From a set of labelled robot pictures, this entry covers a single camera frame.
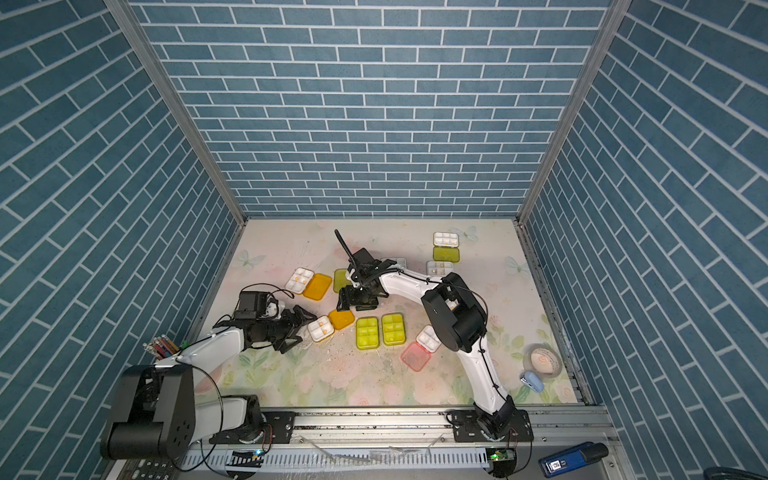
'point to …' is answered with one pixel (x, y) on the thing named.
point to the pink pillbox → (417, 353)
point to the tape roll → (543, 360)
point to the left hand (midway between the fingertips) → (316, 326)
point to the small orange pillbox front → (323, 326)
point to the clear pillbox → (438, 269)
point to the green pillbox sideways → (340, 280)
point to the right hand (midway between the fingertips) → (346, 309)
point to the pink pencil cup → (161, 346)
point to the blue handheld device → (572, 457)
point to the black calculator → (149, 469)
